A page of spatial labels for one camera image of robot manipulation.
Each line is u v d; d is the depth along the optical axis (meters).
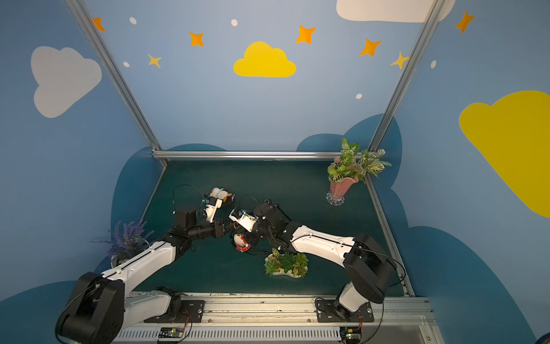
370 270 0.44
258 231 0.70
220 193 1.01
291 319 0.74
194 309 0.75
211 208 0.77
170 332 0.72
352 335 0.72
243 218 0.69
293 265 0.80
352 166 0.88
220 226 0.75
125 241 0.71
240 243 0.80
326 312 0.74
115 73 0.84
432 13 0.70
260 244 0.71
